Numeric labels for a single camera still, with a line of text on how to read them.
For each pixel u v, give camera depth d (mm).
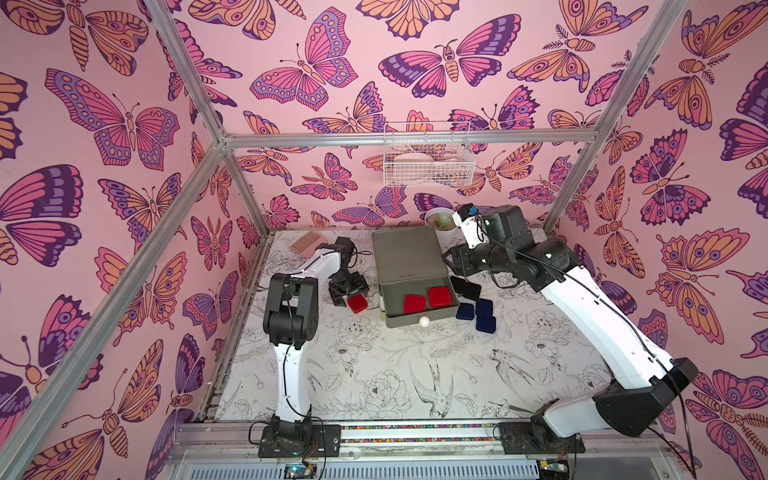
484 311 990
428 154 945
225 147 939
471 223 621
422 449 730
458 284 1038
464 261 613
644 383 393
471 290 1003
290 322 574
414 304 821
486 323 990
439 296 828
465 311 939
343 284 865
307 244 1170
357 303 971
